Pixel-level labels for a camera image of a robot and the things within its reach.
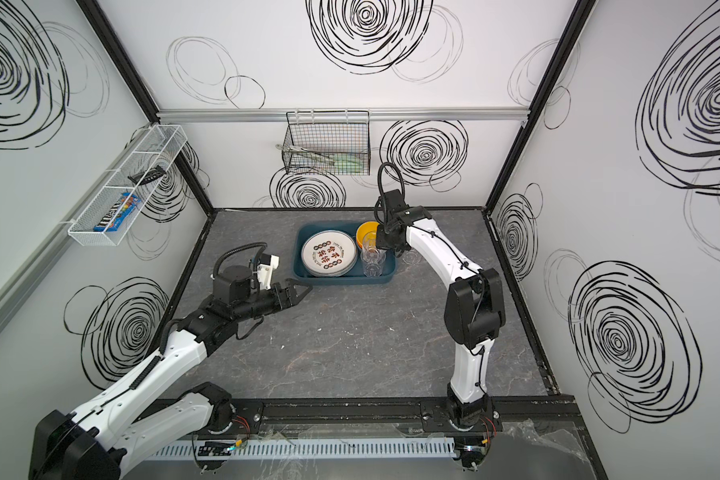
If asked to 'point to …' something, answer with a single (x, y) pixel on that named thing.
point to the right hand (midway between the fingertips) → (381, 241)
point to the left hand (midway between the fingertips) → (307, 291)
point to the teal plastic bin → (354, 276)
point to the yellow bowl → (363, 229)
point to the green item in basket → (348, 162)
